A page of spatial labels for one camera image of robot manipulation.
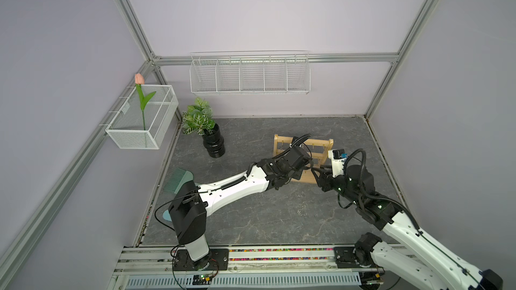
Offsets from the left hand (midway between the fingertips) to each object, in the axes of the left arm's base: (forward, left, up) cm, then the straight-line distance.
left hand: (295, 163), depth 79 cm
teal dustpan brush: (+7, +53, -19) cm, 57 cm away
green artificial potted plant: (+21, +39, +8) cm, 45 cm away
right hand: (-4, -7, +3) cm, 8 cm away
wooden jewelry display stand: (0, -8, +9) cm, 12 cm away
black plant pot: (+20, +36, -8) cm, 42 cm away
